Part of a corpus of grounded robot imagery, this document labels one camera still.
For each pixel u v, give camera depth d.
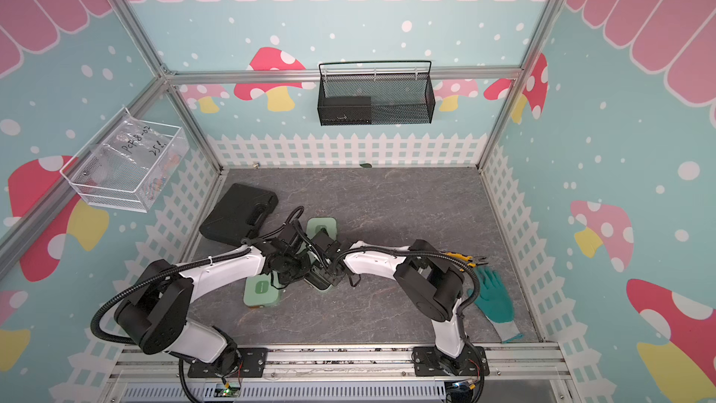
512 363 0.76
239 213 0.99
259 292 0.85
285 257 0.71
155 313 0.44
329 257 0.68
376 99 0.92
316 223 1.00
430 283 0.48
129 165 0.71
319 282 0.87
